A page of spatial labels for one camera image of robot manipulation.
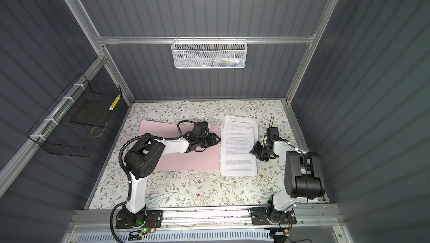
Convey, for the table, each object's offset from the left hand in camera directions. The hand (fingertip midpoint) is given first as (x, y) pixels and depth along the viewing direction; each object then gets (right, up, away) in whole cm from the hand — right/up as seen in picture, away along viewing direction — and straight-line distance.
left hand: (220, 140), depth 97 cm
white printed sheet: (+8, +9, +10) cm, 15 cm away
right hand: (+19, -7, -4) cm, 21 cm away
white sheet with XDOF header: (+11, +12, +14) cm, 21 cm away
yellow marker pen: (-52, +21, -16) cm, 58 cm away
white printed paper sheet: (+9, -10, -5) cm, 14 cm away
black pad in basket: (-58, +16, -21) cm, 64 cm away
